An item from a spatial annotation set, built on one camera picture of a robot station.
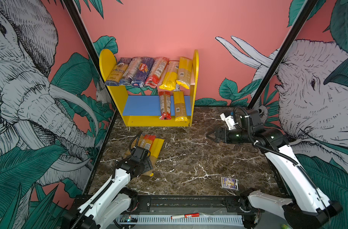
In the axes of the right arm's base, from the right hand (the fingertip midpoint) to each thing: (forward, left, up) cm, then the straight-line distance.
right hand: (211, 134), depth 66 cm
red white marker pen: (-30, +13, -30) cm, 44 cm away
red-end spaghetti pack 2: (+12, +38, -26) cm, 48 cm away
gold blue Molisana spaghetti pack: (+11, +46, -28) cm, 55 cm away
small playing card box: (-14, -14, -30) cm, 36 cm away
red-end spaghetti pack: (+35, +25, -13) cm, 45 cm away
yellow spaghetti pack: (+28, +15, -14) cm, 35 cm away
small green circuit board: (-31, +41, -30) cm, 60 cm away
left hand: (-5, +35, -26) cm, 44 cm away
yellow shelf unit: (+30, +40, -16) cm, 53 cm away
